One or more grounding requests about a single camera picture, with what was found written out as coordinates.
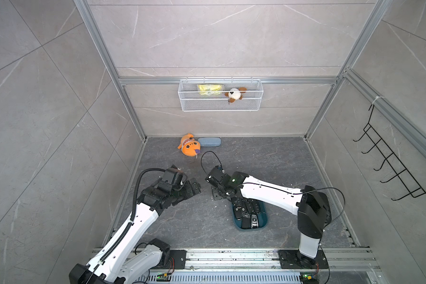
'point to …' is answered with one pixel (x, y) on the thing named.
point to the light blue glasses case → (209, 141)
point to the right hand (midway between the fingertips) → (218, 192)
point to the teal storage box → (262, 218)
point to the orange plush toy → (189, 146)
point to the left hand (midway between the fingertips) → (195, 187)
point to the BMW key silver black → (254, 223)
